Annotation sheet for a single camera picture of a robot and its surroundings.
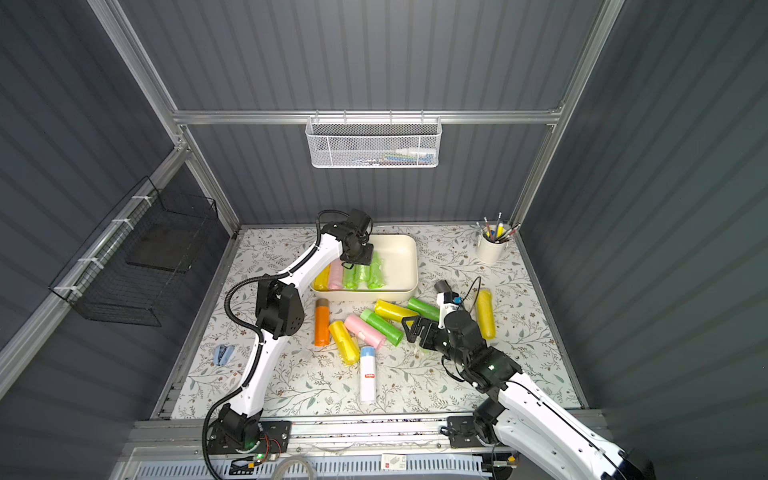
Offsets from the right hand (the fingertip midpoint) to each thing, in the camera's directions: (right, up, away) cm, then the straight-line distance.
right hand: (418, 324), depth 76 cm
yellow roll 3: (-6, 0, +17) cm, 18 cm away
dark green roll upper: (+3, 0, +18) cm, 18 cm away
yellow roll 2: (-20, -8, +8) cm, 23 cm away
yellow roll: (-23, +12, -7) cm, 27 cm away
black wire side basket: (-70, +16, -4) cm, 72 cm away
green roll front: (-12, +10, +23) cm, 28 cm away
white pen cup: (+28, +21, +25) cm, 43 cm away
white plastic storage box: (-3, +16, +35) cm, 39 cm away
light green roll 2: (-16, +12, +21) cm, 29 cm away
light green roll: (-21, +10, +23) cm, 32 cm away
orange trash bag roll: (-28, -3, +14) cm, 32 cm away
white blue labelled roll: (-13, -15, +4) cm, 20 cm away
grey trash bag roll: (+10, +7, +23) cm, 26 cm away
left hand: (-14, +16, +23) cm, 32 cm away
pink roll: (-16, -4, +13) cm, 21 cm away
